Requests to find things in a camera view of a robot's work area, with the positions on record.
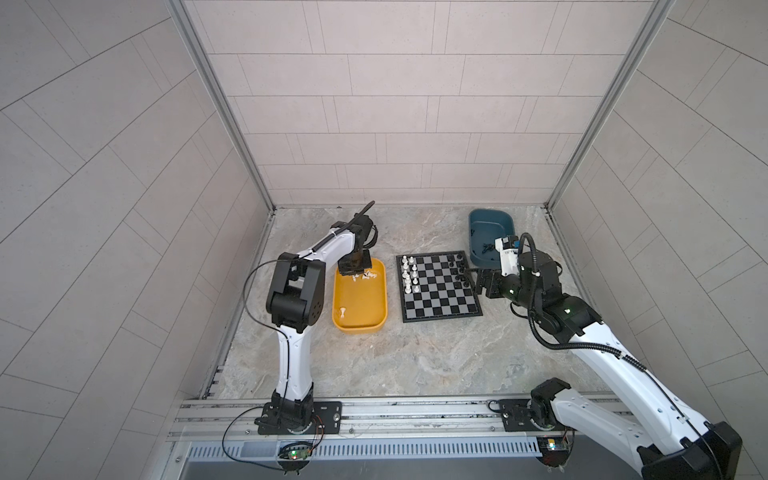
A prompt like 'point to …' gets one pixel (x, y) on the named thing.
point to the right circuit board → (554, 449)
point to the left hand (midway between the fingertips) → (366, 265)
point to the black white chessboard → (435, 285)
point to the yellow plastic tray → (360, 300)
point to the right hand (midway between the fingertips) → (474, 272)
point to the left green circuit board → (298, 454)
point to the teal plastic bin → (485, 226)
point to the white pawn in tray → (342, 309)
